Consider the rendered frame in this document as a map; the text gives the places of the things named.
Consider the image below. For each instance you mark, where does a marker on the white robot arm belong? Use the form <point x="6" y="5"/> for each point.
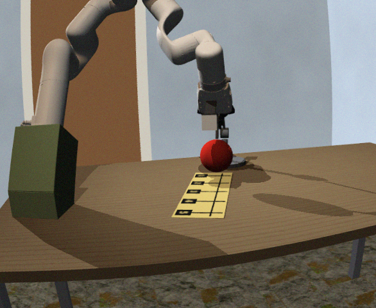
<point x="61" y="63"/>

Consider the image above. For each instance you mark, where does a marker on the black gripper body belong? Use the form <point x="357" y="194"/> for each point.
<point x="223" y="98"/>

